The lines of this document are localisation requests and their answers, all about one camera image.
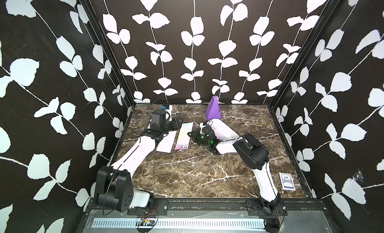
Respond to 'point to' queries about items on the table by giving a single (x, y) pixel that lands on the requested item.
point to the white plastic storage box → (224, 133)
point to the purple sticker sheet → (183, 138)
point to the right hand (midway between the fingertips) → (184, 132)
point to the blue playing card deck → (287, 181)
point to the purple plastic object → (213, 110)
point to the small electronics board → (147, 222)
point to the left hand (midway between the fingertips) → (182, 118)
